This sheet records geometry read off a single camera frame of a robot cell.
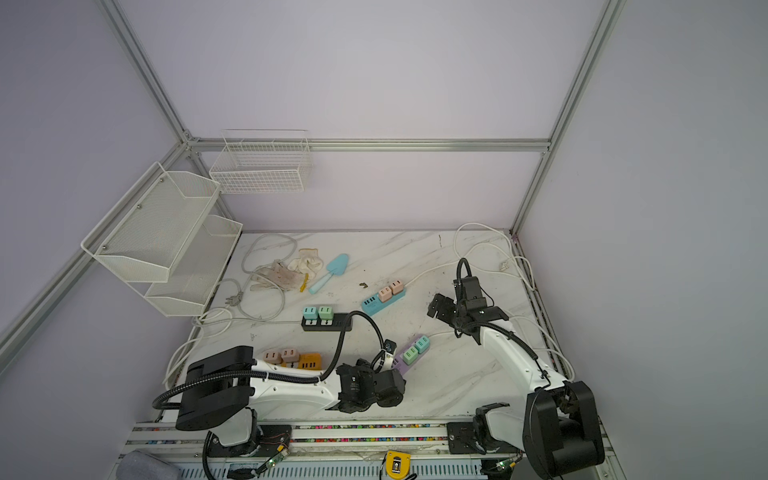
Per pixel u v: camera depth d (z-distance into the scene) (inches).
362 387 23.7
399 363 32.7
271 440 29.4
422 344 32.7
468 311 26.0
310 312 35.6
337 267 43.7
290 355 31.5
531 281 43.3
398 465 27.1
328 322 36.4
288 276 41.5
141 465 26.6
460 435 29.2
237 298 38.7
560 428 16.1
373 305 37.9
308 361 33.1
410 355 31.8
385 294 37.2
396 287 37.6
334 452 28.7
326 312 35.5
